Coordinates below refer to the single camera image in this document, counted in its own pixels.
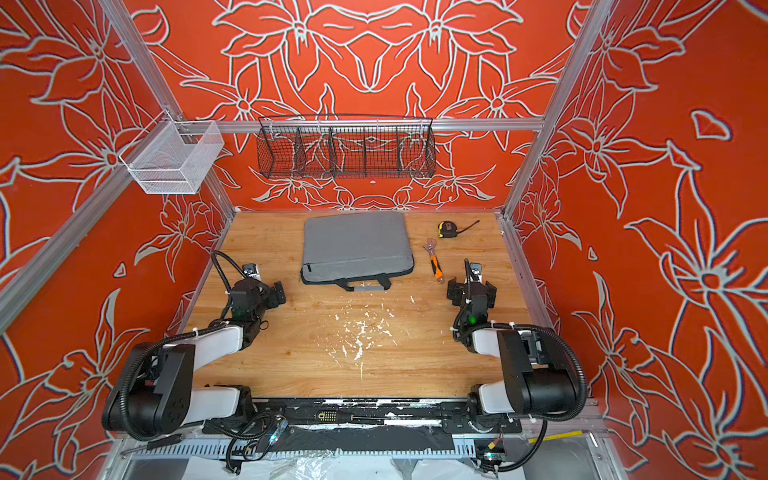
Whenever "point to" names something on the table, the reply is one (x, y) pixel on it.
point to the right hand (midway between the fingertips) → (472, 278)
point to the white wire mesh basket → (177, 157)
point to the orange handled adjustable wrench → (434, 261)
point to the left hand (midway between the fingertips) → (266, 283)
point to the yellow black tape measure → (448, 229)
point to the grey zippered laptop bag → (352, 247)
